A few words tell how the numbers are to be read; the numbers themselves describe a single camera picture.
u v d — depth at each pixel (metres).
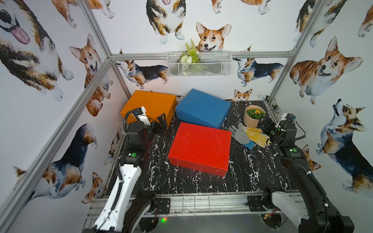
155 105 1.08
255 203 0.74
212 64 0.92
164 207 0.75
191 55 0.83
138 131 0.51
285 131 0.56
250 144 0.95
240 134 0.98
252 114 0.98
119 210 0.40
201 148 0.82
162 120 0.68
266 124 0.70
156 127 0.64
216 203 0.75
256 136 0.99
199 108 1.03
